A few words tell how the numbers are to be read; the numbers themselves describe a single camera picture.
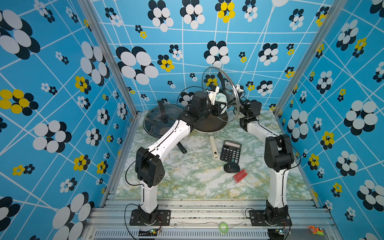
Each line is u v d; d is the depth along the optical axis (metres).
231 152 0.96
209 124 1.08
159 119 1.03
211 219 0.75
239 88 0.81
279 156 0.56
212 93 0.68
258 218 0.73
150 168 0.47
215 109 0.68
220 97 0.72
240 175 0.87
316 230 0.68
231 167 0.89
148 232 0.71
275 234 0.70
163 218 0.73
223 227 0.71
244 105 0.77
